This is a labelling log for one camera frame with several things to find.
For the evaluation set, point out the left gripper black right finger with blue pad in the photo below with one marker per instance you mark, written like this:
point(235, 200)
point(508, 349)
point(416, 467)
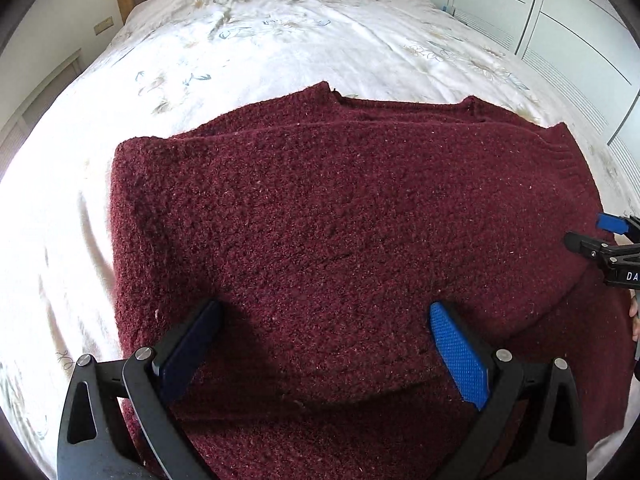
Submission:
point(530, 423)

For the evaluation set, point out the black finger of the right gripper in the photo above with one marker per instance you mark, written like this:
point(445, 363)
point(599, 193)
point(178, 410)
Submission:
point(583, 245)

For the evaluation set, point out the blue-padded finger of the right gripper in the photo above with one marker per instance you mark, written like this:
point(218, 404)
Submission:
point(613, 224)

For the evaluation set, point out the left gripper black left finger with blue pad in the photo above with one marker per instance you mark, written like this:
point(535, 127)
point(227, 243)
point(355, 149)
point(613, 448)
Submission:
point(94, 441)

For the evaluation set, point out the dark red knitted sweater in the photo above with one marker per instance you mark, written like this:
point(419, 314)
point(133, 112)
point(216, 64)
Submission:
point(326, 226)

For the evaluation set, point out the person's hand at edge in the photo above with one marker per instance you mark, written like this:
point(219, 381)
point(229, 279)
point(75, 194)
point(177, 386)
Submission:
point(635, 320)

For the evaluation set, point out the white wardrobe with doors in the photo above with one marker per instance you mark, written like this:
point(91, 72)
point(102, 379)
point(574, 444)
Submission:
point(583, 48)

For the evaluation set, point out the radiator cover panel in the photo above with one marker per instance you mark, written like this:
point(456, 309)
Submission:
point(19, 126)

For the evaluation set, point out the white floral bed cover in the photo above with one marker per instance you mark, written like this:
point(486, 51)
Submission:
point(165, 69)

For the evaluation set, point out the beige wall socket left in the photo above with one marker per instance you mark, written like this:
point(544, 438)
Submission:
point(103, 25)

